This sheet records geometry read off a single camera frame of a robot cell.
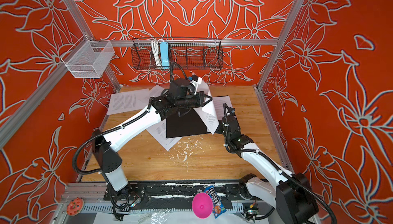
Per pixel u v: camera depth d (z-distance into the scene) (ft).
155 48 2.88
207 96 2.24
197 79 2.16
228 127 2.00
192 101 2.02
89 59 3.03
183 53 3.20
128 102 3.61
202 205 2.15
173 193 2.43
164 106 1.72
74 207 2.24
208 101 2.23
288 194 1.28
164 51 2.95
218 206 2.24
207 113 2.19
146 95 3.75
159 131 3.08
